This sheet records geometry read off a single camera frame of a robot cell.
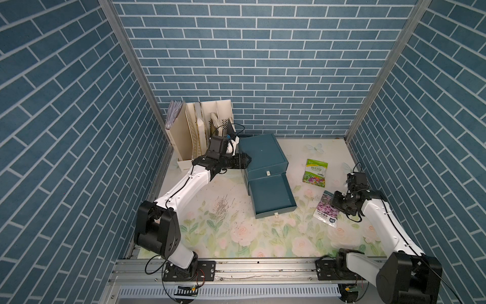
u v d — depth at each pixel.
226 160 0.71
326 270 0.74
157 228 0.43
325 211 0.89
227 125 1.05
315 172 1.05
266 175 0.82
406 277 0.40
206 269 0.74
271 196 0.85
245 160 0.78
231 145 0.69
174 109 0.93
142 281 0.72
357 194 0.60
